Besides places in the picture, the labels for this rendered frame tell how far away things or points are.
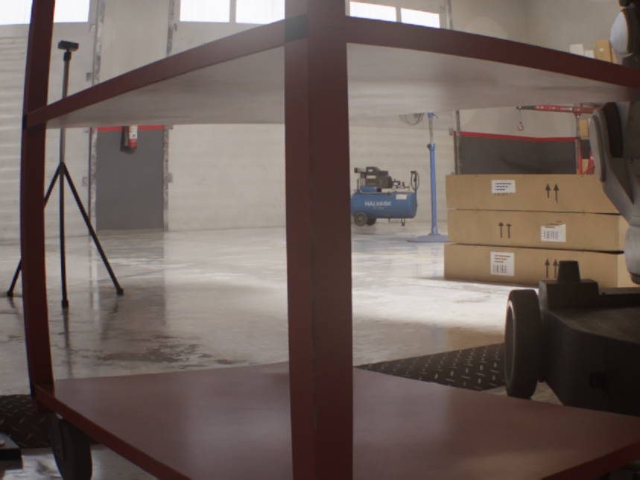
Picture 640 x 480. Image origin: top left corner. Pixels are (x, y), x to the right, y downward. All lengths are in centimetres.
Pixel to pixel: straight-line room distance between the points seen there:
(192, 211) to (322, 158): 1098
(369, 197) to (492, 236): 751
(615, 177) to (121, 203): 963
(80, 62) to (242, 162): 249
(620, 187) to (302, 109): 121
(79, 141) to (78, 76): 76
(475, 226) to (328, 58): 375
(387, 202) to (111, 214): 312
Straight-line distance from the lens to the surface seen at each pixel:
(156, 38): 1147
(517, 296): 178
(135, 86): 89
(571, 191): 395
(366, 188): 1180
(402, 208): 1162
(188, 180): 1158
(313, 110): 63
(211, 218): 1172
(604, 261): 382
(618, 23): 165
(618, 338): 139
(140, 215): 1126
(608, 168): 181
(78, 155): 1104
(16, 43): 1092
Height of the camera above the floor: 37
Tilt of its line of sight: 3 degrees down
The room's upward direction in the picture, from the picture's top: 1 degrees counter-clockwise
